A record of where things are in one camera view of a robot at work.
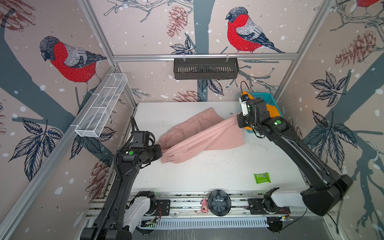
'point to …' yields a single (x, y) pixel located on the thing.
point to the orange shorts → (273, 112)
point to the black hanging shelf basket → (206, 68)
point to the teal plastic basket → (270, 99)
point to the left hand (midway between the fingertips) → (159, 152)
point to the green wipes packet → (262, 177)
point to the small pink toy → (204, 208)
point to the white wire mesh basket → (101, 105)
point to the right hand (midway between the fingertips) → (239, 115)
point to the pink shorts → (205, 130)
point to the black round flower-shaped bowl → (219, 203)
